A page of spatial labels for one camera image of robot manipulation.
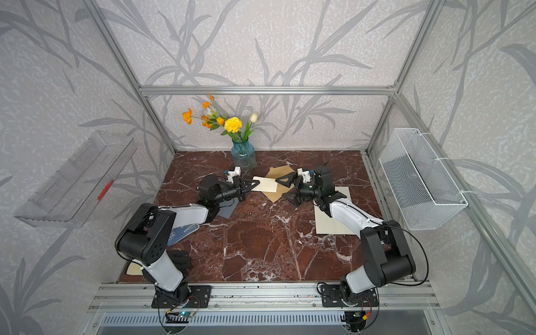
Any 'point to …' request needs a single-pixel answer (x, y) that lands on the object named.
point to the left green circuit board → (181, 317)
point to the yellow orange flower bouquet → (213, 117)
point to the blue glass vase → (243, 155)
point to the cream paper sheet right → (326, 225)
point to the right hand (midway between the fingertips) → (279, 186)
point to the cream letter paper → (266, 184)
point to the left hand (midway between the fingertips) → (259, 185)
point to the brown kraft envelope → (275, 173)
